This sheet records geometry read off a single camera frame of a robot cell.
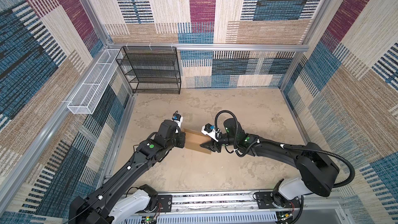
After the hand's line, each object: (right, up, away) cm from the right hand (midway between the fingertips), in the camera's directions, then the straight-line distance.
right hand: (203, 141), depth 80 cm
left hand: (-10, +5, -2) cm, 11 cm away
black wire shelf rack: (-36, +44, +31) cm, 65 cm away
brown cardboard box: (-5, +1, -2) cm, 5 cm away
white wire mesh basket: (-53, +21, -10) cm, 58 cm away
